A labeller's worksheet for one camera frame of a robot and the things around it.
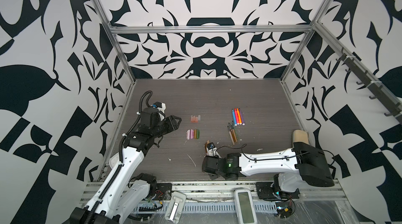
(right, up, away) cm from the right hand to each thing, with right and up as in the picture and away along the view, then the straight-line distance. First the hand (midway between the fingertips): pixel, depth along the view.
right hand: (210, 170), depth 77 cm
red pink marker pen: (+17, +24, +22) cm, 37 cm away
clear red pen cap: (-7, +22, +21) cm, 31 cm away
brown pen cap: (-8, +14, +15) cm, 22 cm away
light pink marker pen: (+13, +13, +14) cm, 23 cm away
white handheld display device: (+14, -11, -10) cm, 20 cm away
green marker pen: (+16, +15, +16) cm, 27 cm away
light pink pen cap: (-12, +14, +14) cm, 23 cm away
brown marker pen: (+15, +15, +16) cm, 27 cm away
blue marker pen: (+16, +23, +22) cm, 35 cm away
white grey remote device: (-16, -12, -9) cm, 21 cm away
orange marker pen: (+19, +24, +22) cm, 38 cm away
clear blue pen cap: (-6, +23, +21) cm, 32 cm away
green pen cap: (-7, +14, +14) cm, 22 cm away
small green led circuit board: (+33, -15, -6) cm, 37 cm away
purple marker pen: (+21, +23, +22) cm, 38 cm away
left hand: (-15, +26, -2) cm, 30 cm away
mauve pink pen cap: (-10, +14, +14) cm, 22 cm away
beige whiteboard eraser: (+52, +13, +13) cm, 55 cm away
